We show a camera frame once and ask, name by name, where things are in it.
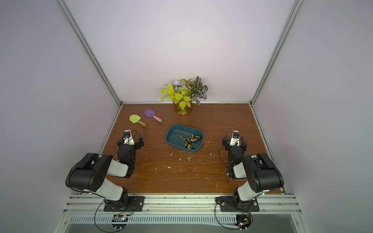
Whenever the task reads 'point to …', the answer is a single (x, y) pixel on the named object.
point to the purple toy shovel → (150, 113)
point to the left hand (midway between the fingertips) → (133, 133)
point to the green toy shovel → (135, 119)
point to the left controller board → (119, 222)
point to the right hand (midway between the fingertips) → (237, 134)
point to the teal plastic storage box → (172, 140)
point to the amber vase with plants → (183, 92)
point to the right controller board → (243, 221)
